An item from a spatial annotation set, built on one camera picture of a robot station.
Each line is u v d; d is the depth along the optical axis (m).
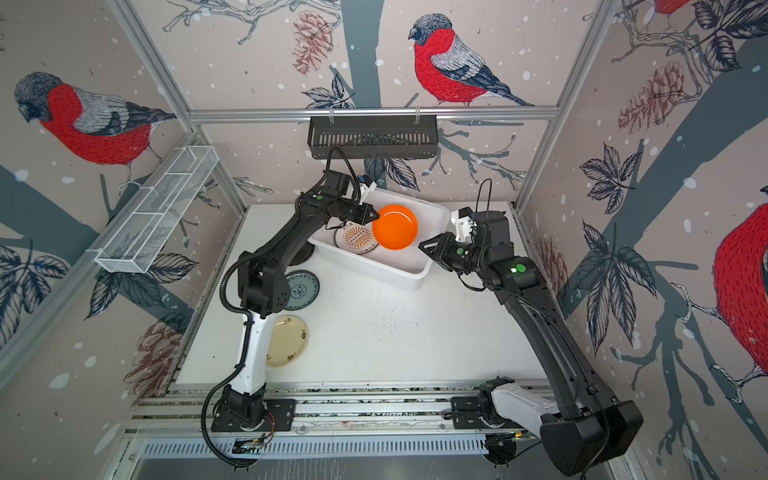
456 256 0.61
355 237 1.09
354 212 0.84
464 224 0.65
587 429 0.36
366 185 0.86
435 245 0.66
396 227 0.97
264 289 0.59
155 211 0.78
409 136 1.07
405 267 0.85
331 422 0.73
